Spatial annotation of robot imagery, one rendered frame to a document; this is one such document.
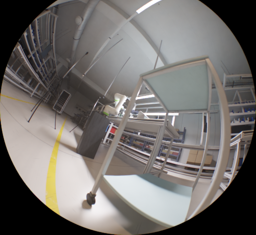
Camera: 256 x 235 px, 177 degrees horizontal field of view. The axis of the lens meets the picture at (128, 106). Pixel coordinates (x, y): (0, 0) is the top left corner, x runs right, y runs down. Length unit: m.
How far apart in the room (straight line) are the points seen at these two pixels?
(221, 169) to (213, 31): 3.54
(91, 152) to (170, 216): 1.40
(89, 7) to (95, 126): 3.51
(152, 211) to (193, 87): 0.77
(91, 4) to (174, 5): 2.45
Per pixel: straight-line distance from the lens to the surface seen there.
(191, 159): 4.27
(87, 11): 3.54
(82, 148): 1.49
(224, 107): 0.34
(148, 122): 1.27
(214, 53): 3.82
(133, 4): 3.41
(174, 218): 0.44
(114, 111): 1.52
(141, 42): 3.04
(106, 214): 0.73
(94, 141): 1.48
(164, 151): 5.12
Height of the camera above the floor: 0.58
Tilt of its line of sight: 22 degrees up
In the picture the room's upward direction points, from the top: 23 degrees clockwise
